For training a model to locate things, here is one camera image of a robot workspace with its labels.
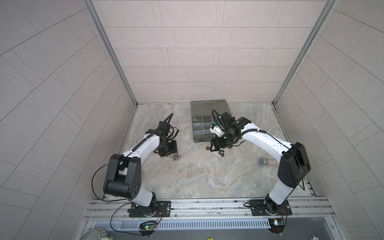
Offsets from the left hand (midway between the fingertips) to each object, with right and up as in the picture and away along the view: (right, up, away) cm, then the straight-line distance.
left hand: (178, 149), depth 87 cm
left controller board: (-11, -29, -23) cm, 39 cm away
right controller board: (+48, -31, -19) cm, 60 cm away
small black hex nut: (+26, -4, +2) cm, 26 cm away
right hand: (+20, +2, -7) cm, 21 cm away
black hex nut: (+17, 0, +4) cm, 18 cm away
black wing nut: (+26, -2, +4) cm, 26 cm away
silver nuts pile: (-2, -4, 0) cm, 5 cm away
